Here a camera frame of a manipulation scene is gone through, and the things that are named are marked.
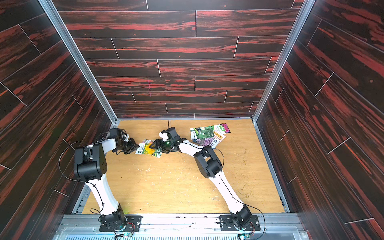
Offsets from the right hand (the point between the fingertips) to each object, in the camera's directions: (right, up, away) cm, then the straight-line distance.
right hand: (155, 147), depth 101 cm
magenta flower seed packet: (+50, +13, +14) cm, 53 cm away
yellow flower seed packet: (-8, -1, 0) cm, 8 cm away
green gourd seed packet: (+33, +10, +10) cm, 36 cm away
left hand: (-11, +1, +3) cm, 11 cm away
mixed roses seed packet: (+2, -4, -2) cm, 5 cm away
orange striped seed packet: (+44, +6, +7) cm, 45 cm away
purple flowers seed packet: (+38, +4, +4) cm, 39 cm away
